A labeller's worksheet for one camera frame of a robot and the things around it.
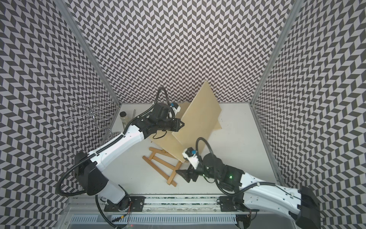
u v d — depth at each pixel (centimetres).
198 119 108
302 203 42
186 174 59
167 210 72
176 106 70
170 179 77
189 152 58
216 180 53
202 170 60
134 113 110
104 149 44
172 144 91
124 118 99
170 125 66
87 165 42
